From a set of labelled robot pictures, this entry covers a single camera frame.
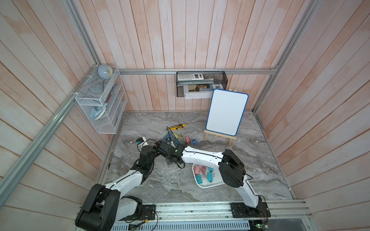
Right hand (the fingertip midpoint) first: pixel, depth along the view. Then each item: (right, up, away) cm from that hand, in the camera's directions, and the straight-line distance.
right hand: (171, 156), depth 90 cm
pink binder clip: (+16, -7, -5) cm, 18 cm away
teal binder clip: (+17, -12, -6) cm, 21 cm away
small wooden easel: (+40, +11, +6) cm, 42 cm away
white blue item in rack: (-43, +27, -9) cm, 51 cm away
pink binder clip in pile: (+11, +9, +9) cm, 17 cm away
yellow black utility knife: (+3, +18, +18) cm, 26 cm away
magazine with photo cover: (+19, +42, +3) cm, 47 cm away
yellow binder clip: (+3, +12, +12) cm, 17 cm away
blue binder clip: (+16, +8, +8) cm, 20 cm away
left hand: (-9, +7, -1) cm, 12 cm away
